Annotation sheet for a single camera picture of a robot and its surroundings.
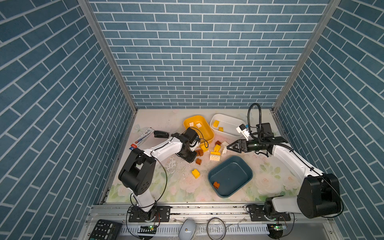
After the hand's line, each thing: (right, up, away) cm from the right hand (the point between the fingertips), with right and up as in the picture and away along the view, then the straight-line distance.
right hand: (230, 146), depth 80 cm
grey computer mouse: (-22, -33, -18) cm, 43 cm away
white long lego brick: (-7, -9, +14) cm, 18 cm away
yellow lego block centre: (-5, -4, +16) cm, 18 cm away
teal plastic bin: (+1, -19, +7) cm, 20 cm away
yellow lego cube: (-4, +12, +30) cm, 32 cm away
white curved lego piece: (-1, -5, +14) cm, 15 cm away
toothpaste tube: (-53, +6, +25) cm, 59 cm away
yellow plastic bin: (-17, +13, +31) cm, 37 cm away
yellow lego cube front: (-19, -17, +7) cm, 26 cm away
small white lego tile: (-23, +12, +28) cm, 38 cm away
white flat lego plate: (+1, -1, +19) cm, 19 cm away
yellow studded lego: (-1, +8, +28) cm, 29 cm away
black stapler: (-43, +4, +22) cm, 49 cm away
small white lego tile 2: (-17, +11, +30) cm, 36 cm away
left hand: (-21, -9, +9) cm, 25 cm away
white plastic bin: (+3, +10, +29) cm, 31 cm away
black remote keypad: (-60, -37, -12) cm, 72 cm away
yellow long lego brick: (-5, -7, +16) cm, 18 cm away
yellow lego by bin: (-14, -4, +17) cm, 22 cm away
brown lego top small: (-4, -1, +19) cm, 20 cm away
